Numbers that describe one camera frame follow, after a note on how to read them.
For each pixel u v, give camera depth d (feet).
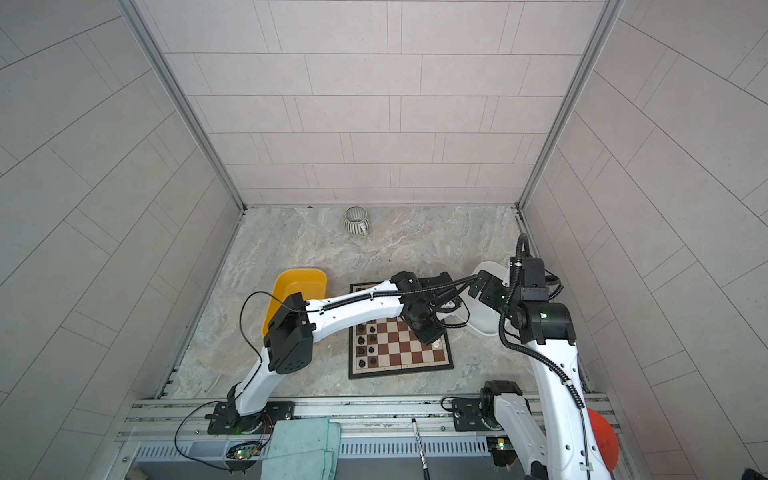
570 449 1.21
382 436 2.27
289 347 1.52
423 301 1.91
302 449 2.19
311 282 3.17
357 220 3.46
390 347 2.65
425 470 2.11
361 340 2.67
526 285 1.67
